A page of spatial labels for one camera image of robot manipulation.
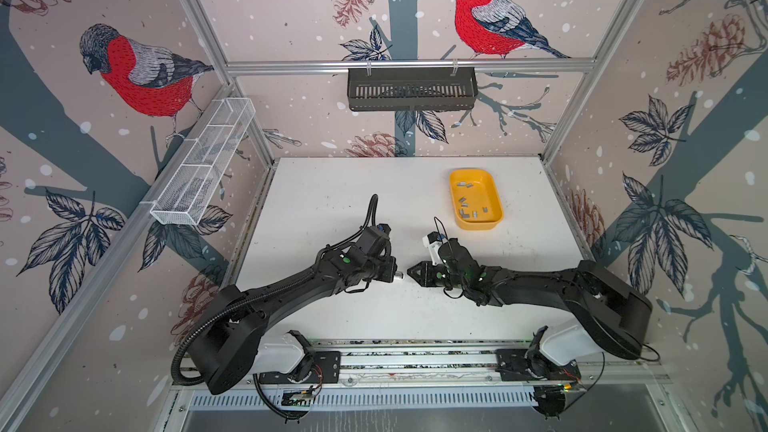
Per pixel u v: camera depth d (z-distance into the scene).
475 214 1.04
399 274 0.88
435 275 0.76
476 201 1.08
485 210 1.05
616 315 0.44
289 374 0.62
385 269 0.74
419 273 0.78
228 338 0.41
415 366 0.75
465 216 1.04
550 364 0.62
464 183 1.13
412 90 1.04
